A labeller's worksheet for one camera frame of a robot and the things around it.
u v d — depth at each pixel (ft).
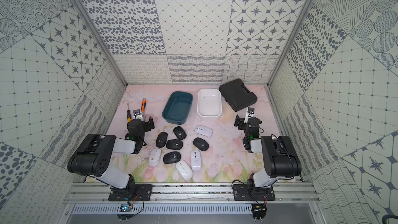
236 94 3.54
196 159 2.74
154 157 2.74
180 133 3.02
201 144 2.91
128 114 3.32
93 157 1.50
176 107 3.44
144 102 3.61
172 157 2.75
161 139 2.97
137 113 2.68
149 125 2.96
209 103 3.52
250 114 2.63
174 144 2.91
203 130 3.12
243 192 2.43
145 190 2.44
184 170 2.57
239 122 2.82
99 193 2.53
